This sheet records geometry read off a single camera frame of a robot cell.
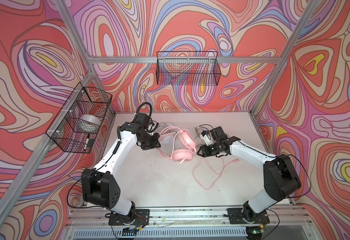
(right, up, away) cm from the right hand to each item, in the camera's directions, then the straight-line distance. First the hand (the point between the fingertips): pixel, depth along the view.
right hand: (201, 155), depth 89 cm
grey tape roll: (-58, +19, -18) cm, 63 cm away
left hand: (-23, +8, -8) cm, 26 cm away
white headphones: (-21, +10, +5) cm, 24 cm away
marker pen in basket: (-60, +11, -15) cm, 63 cm away
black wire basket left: (-67, +15, -22) cm, 72 cm away
